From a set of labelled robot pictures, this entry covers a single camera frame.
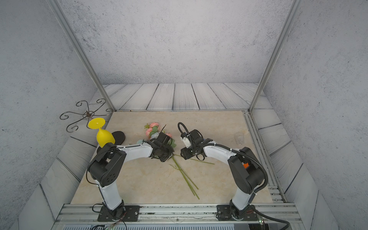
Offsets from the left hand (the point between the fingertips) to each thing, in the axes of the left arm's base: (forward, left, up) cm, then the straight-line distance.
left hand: (178, 155), depth 94 cm
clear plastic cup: (+11, -42, +3) cm, 43 cm away
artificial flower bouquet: (+18, +18, +5) cm, 26 cm away
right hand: (-1, -5, +5) cm, 7 cm away
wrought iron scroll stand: (+9, +46, +29) cm, 55 cm away
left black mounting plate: (-32, +23, 0) cm, 39 cm away
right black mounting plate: (-32, -24, 0) cm, 40 cm away
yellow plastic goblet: (0, +38, +23) cm, 44 cm away
